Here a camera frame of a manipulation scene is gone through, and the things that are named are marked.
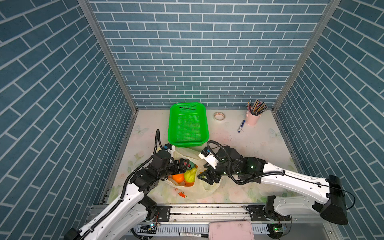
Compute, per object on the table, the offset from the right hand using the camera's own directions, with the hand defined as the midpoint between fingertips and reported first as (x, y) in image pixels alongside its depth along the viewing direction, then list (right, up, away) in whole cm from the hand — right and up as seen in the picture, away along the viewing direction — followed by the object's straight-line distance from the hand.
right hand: (199, 170), depth 68 cm
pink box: (+15, -27, -1) cm, 31 cm away
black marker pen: (+1, -30, -1) cm, 30 cm away
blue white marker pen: (+31, +19, +41) cm, 55 cm away
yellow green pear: (-5, -5, +7) cm, 10 cm away
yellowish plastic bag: (+1, -10, +2) cm, 10 cm away
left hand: (-7, +1, +8) cm, 11 cm away
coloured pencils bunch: (+42, +33, +37) cm, 65 cm away
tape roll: (+16, +27, +48) cm, 58 cm away
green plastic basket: (-8, +19, +40) cm, 45 cm away
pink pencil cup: (+38, +24, +40) cm, 60 cm away
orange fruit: (-11, -8, +12) cm, 19 cm away
